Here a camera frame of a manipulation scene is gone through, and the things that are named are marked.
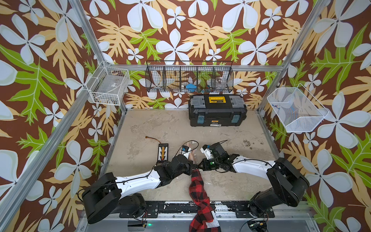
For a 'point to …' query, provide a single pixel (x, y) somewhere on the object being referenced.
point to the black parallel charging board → (163, 152)
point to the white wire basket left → (108, 84)
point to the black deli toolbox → (217, 110)
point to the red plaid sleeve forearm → (205, 210)
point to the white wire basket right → (298, 111)
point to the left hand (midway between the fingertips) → (194, 160)
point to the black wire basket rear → (189, 76)
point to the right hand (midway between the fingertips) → (196, 166)
